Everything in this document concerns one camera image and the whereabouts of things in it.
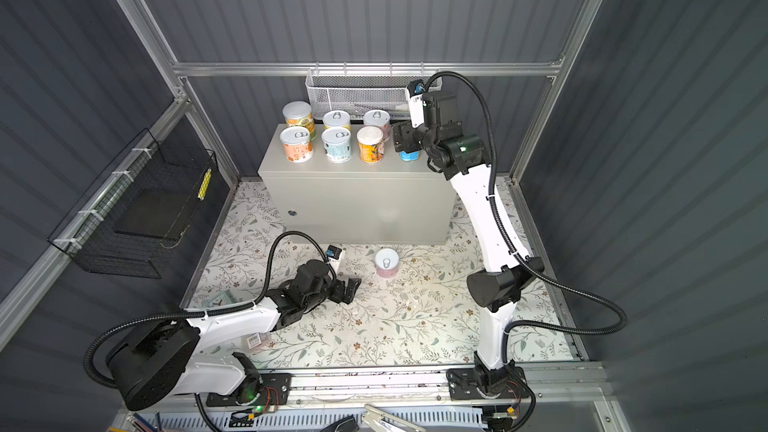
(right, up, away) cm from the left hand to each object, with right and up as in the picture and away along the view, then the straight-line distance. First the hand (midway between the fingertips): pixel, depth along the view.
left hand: (349, 275), depth 87 cm
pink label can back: (+11, +3, +3) cm, 12 cm away
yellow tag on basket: (-40, +27, -4) cm, 48 cm away
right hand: (+18, +41, -15) cm, 47 cm away
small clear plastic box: (-23, -16, -9) cm, 29 cm away
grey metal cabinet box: (+12, +22, -1) cm, 25 cm away
